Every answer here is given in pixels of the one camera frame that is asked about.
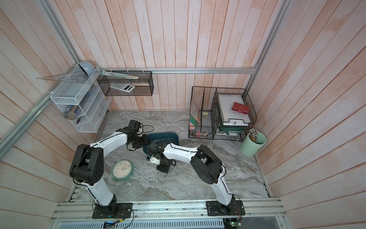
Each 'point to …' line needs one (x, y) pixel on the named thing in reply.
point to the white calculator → (125, 87)
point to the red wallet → (240, 108)
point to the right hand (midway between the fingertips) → (165, 167)
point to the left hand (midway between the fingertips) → (148, 144)
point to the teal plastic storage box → (170, 138)
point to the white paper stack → (229, 116)
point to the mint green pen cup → (252, 143)
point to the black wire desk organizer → (205, 120)
